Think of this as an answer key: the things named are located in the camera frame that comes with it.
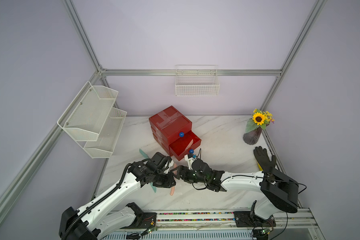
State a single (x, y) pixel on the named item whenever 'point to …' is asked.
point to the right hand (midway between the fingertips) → (174, 175)
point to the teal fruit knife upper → (143, 154)
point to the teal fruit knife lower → (154, 188)
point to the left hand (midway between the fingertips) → (172, 186)
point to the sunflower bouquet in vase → (259, 119)
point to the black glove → (263, 158)
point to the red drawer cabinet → (173, 132)
